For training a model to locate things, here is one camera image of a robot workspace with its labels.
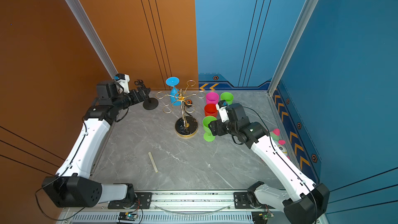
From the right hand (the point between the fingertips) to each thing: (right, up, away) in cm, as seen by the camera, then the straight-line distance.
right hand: (216, 122), depth 75 cm
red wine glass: (-2, +6, +21) cm, 22 cm away
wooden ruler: (-34, -23, +10) cm, 43 cm away
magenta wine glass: (-1, +13, +28) cm, 31 cm away
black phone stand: (-46, +9, +37) cm, 60 cm away
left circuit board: (-40, -43, -4) cm, 59 cm away
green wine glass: (-3, -11, +19) cm, 22 cm away
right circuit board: (+20, -43, -5) cm, 47 cm away
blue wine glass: (-23, +21, +10) cm, 33 cm away
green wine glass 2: (+9, +14, +23) cm, 28 cm away
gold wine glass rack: (-18, -5, +22) cm, 29 cm away
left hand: (-35, +16, +1) cm, 39 cm away
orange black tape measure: (-17, +10, +34) cm, 39 cm away
